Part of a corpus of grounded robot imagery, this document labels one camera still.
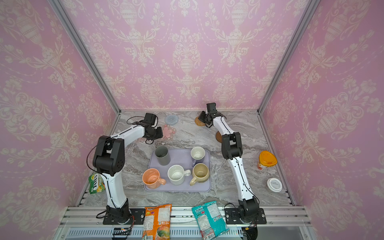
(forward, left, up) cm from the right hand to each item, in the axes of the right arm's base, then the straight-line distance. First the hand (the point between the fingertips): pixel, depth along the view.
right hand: (200, 116), depth 115 cm
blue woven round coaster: (0, +23, -2) cm, 23 cm away
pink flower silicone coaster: (-12, +24, -2) cm, 27 cm away
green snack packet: (-48, +61, 0) cm, 78 cm away
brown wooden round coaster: (-18, -12, -2) cm, 22 cm away
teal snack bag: (-69, -1, +1) cm, 69 cm away
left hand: (-18, +27, +3) cm, 33 cm away
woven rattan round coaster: (-5, +1, -1) cm, 5 cm away
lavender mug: (-33, +4, +2) cm, 33 cm away
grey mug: (-33, +25, +2) cm, 42 cm away
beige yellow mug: (-44, +2, -1) cm, 44 cm away
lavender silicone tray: (-33, +13, -2) cm, 36 cm away
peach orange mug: (-46, +31, 0) cm, 55 cm away
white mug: (-44, +17, -1) cm, 47 cm away
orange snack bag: (-68, +25, +1) cm, 73 cm away
